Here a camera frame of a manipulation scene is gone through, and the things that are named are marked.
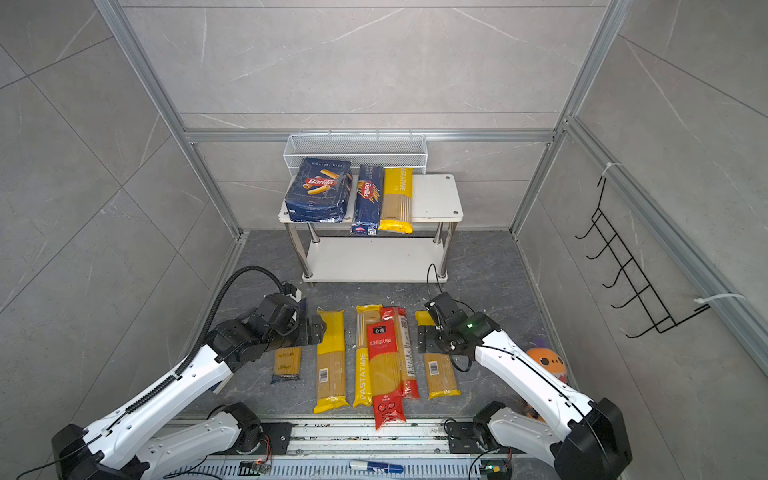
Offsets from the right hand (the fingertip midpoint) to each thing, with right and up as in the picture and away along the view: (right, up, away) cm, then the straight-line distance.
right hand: (433, 338), depth 81 cm
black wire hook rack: (+43, +13, -19) cm, 49 cm away
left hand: (-32, +6, -4) cm, 33 cm away
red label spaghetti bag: (-6, -13, -1) cm, 15 cm away
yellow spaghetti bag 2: (+2, -11, +1) cm, 11 cm away
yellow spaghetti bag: (-29, -8, +3) cm, 30 cm away
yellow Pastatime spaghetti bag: (-20, +4, +12) cm, 24 cm away
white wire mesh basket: (-13, +58, +17) cm, 62 cm away
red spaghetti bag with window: (-13, -10, -1) cm, 16 cm away
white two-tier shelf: (+1, +38, +1) cm, 38 cm away
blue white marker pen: (-15, -27, -12) cm, 33 cm away
